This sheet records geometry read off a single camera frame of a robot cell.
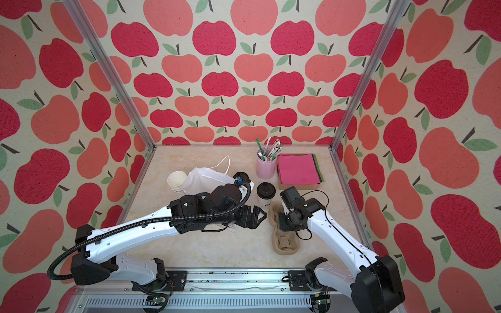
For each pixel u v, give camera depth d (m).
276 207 0.86
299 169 1.10
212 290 0.73
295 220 0.58
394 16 0.71
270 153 0.93
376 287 0.40
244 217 0.55
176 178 0.90
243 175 1.01
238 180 0.57
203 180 0.81
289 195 0.64
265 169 1.02
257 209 0.57
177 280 0.75
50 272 0.39
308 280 0.66
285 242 0.80
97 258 0.40
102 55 0.82
